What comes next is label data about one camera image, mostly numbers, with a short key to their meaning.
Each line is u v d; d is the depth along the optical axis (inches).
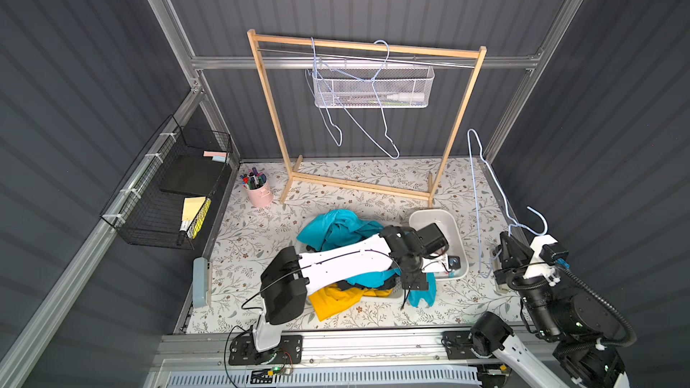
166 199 29.0
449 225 37.8
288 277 17.1
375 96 36.9
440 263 25.0
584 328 15.9
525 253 20.7
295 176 44.8
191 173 30.1
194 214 24.4
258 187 38.3
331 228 29.8
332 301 27.8
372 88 27.9
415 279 26.2
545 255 18.2
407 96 35.7
